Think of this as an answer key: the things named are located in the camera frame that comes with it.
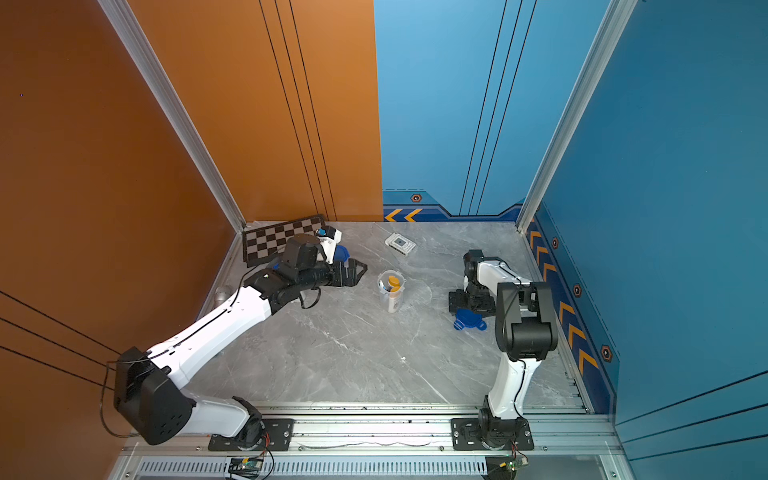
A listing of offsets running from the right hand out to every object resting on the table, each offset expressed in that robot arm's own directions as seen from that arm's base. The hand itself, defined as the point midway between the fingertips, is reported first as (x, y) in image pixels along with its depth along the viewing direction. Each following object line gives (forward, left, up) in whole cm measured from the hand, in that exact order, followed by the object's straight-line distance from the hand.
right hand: (468, 312), depth 96 cm
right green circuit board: (-41, -2, 0) cm, 41 cm away
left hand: (+1, +34, +24) cm, 42 cm away
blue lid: (-3, +1, +2) cm, 4 cm away
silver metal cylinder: (+4, +81, +5) cm, 81 cm away
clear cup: (-1, +25, +9) cm, 26 cm away
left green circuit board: (-41, +60, -3) cm, 73 cm away
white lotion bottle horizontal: (+3, +24, +12) cm, 27 cm away
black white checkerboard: (+25, +72, +6) cm, 76 cm away
